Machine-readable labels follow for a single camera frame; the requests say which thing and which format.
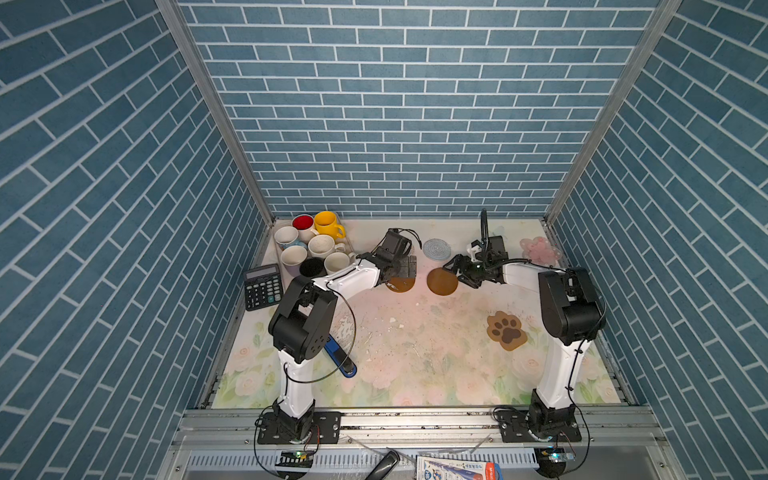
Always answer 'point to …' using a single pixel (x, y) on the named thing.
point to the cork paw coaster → (506, 329)
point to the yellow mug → (326, 224)
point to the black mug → (312, 267)
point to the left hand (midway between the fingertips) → (402, 263)
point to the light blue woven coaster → (437, 249)
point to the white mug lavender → (292, 257)
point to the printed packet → (438, 468)
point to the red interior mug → (304, 224)
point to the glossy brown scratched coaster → (400, 284)
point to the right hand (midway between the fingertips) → (448, 268)
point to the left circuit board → (296, 458)
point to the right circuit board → (555, 457)
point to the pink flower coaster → (539, 251)
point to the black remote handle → (384, 466)
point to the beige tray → (285, 235)
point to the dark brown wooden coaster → (442, 281)
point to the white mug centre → (323, 246)
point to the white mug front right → (336, 261)
